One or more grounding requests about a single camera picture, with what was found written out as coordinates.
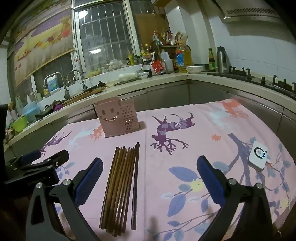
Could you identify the bunch of seasoning packets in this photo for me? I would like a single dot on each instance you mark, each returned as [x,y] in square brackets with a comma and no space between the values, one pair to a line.
[166,38]

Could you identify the brown board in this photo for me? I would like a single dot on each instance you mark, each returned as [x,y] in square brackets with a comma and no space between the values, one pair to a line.
[150,25]

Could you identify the white ceramic bowl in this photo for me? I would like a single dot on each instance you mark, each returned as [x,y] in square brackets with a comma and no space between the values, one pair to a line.
[194,69]

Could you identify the green plastic bowl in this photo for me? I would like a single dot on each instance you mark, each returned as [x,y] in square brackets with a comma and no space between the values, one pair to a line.
[19,124]

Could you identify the range hood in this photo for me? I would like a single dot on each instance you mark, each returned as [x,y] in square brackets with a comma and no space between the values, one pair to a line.
[249,11]

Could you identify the row of condiment bottles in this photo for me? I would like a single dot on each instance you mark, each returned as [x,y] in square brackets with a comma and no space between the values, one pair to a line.
[144,54]

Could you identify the white square device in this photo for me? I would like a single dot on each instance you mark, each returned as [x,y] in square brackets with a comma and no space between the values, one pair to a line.
[257,160]

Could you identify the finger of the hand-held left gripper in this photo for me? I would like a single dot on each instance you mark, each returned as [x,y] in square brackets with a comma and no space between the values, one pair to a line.
[55,160]
[30,155]

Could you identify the fruit print window blind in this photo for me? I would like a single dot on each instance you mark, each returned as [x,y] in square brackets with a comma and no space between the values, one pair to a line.
[46,41]

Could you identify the steel gooseneck faucet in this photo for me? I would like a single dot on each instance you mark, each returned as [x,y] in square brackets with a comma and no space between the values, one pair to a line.
[66,90]
[81,78]

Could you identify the pink plastic utensil holder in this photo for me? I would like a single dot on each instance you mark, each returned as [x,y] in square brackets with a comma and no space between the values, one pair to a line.
[111,115]

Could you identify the kitchen counter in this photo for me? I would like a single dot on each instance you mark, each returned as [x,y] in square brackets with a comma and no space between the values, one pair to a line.
[161,81]

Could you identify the black gas stove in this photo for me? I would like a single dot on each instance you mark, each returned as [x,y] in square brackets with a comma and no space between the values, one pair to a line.
[254,77]

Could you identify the pink printed tablecloth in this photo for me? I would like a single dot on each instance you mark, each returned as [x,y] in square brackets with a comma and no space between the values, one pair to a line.
[198,139]

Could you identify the red packet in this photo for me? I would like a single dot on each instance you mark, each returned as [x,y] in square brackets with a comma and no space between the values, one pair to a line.
[157,67]

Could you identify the wooden spice rack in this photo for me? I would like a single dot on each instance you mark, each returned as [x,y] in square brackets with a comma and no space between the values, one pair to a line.
[168,47]

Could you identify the bunch of wooden chopsticks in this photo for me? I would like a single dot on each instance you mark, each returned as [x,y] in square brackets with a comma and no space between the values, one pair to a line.
[118,185]

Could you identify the dark wooden chopstick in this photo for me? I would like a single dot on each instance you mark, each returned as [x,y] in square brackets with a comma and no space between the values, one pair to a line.
[134,185]

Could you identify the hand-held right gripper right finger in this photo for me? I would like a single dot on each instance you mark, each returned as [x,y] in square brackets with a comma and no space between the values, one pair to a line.
[211,183]

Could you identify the green capped sauce bottle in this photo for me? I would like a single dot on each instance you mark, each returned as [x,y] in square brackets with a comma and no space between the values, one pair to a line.
[212,62]

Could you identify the blue and white detergent jug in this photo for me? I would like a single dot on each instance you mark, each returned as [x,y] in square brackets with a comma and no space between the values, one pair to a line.
[53,84]

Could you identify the white plastic jug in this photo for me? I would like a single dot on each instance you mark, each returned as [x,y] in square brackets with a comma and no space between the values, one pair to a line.
[167,62]

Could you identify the blue patterned bowl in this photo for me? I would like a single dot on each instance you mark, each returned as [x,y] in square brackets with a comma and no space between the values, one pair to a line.
[143,74]

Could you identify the wooden cutting board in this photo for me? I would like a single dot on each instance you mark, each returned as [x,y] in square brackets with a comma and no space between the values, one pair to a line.
[83,95]

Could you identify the barred kitchen window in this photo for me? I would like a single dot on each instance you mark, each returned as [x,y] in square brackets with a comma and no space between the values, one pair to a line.
[104,34]

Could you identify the white vegetable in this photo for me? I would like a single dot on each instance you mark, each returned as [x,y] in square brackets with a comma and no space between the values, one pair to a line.
[127,76]

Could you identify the cooking oil bottle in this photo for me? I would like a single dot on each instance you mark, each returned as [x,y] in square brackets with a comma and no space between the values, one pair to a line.
[185,59]

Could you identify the steel thermos jug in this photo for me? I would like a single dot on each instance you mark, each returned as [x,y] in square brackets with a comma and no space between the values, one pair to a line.
[220,60]

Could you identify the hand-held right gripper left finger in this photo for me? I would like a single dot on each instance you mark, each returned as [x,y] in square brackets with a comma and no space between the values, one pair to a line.
[90,183]

